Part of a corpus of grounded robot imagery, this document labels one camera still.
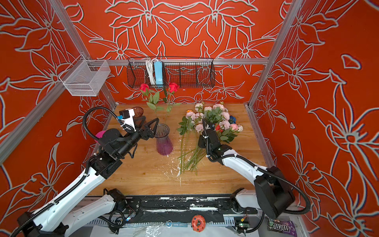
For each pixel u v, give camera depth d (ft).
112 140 1.54
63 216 1.37
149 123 1.87
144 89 2.55
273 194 1.34
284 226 2.18
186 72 3.20
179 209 2.39
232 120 3.36
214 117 3.32
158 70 2.95
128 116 1.81
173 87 2.33
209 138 2.09
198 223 2.24
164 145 3.09
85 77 3.02
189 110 3.52
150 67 2.88
